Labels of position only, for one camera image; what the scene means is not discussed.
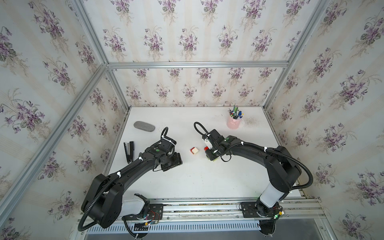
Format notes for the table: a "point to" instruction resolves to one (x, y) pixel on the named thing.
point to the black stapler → (129, 151)
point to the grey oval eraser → (144, 126)
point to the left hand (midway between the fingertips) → (179, 164)
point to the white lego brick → (195, 150)
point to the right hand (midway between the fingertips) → (211, 154)
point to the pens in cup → (235, 114)
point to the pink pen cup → (233, 123)
